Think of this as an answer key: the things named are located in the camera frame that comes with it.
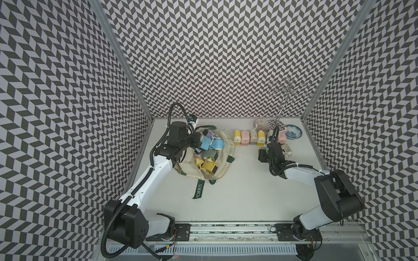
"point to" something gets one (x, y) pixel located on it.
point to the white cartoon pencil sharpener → (253, 137)
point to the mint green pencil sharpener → (270, 133)
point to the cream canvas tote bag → (185, 165)
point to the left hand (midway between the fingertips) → (199, 134)
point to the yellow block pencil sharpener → (237, 137)
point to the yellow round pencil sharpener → (261, 138)
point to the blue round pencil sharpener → (206, 142)
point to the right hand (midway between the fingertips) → (265, 152)
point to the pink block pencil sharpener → (282, 137)
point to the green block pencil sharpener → (210, 153)
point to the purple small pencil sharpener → (209, 134)
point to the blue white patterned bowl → (293, 132)
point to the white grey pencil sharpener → (286, 151)
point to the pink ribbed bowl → (262, 124)
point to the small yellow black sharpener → (209, 166)
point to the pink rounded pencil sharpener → (245, 138)
